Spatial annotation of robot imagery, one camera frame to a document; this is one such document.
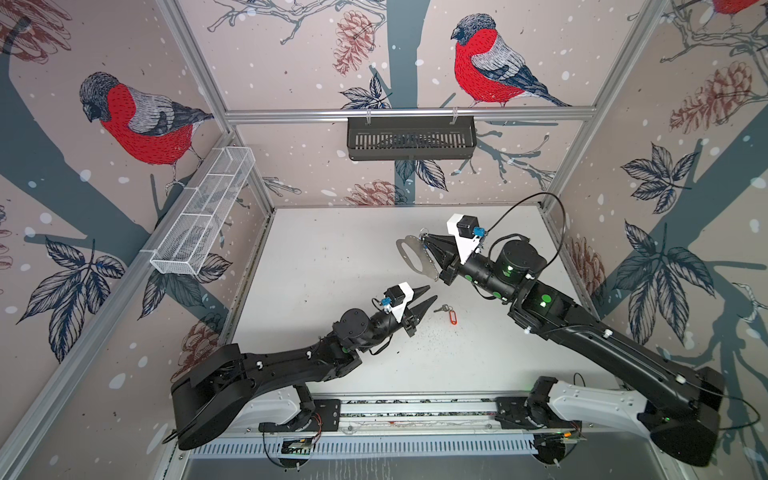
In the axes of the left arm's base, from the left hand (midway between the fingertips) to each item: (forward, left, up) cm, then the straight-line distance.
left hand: (431, 294), depth 65 cm
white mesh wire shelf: (+25, +60, +2) cm, 65 cm away
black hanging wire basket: (+53, +11, +6) cm, 55 cm away
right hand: (+7, +3, +11) cm, 13 cm away
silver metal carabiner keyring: (+8, +4, +6) cm, 11 cm away
